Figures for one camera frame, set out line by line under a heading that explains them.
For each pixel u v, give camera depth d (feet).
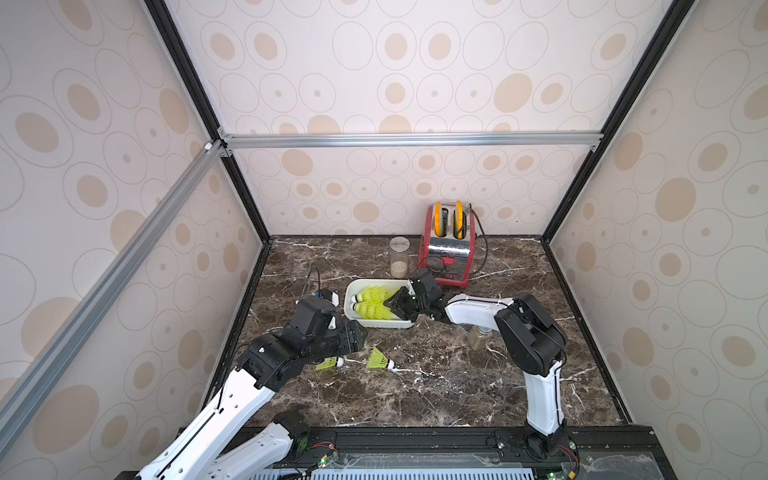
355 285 3.27
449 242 3.10
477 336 2.81
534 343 1.71
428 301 2.50
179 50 2.39
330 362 2.80
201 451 1.29
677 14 2.23
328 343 1.90
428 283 2.50
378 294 3.19
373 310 3.10
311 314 1.64
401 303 2.81
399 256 3.31
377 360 2.78
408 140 3.70
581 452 2.40
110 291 1.78
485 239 4.01
